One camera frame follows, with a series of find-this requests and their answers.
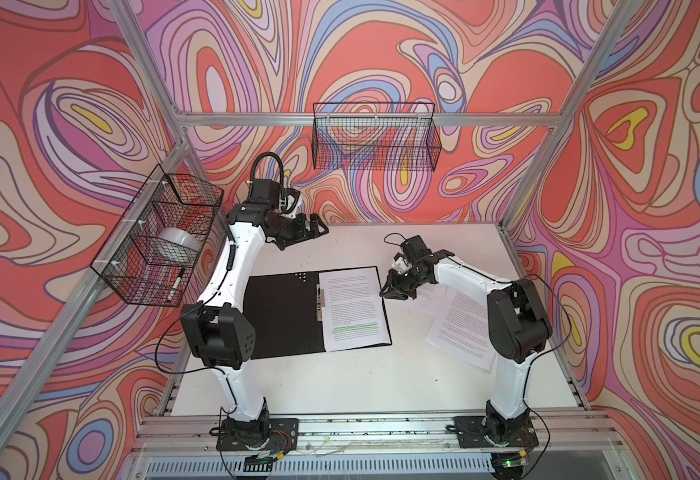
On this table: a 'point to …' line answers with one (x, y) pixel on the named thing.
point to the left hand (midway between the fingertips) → (317, 230)
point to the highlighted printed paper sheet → (354, 315)
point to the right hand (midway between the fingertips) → (384, 299)
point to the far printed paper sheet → (429, 297)
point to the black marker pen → (176, 284)
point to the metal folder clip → (320, 302)
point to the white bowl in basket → (178, 240)
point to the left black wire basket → (153, 254)
